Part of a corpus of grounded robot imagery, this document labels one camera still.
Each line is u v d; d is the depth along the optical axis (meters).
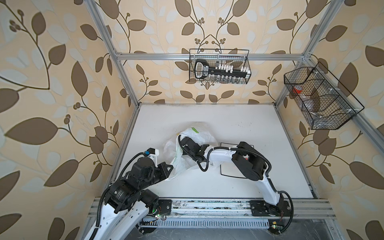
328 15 0.74
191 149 0.74
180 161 0.73
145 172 0.51
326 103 0.73
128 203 0.45
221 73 0.86
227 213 0.74
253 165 0.53
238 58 0.91
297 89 0.88
